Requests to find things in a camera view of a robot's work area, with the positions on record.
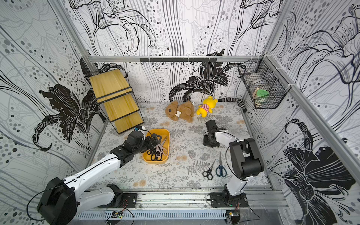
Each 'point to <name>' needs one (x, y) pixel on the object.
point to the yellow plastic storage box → (163, 132)
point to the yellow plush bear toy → (208, 104)
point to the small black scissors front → (208, 173)
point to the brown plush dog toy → (185, 111)
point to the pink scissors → (160, 149)
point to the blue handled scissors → (221, 170)
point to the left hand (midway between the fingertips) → (159, 142)
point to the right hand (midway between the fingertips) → (209, 140)
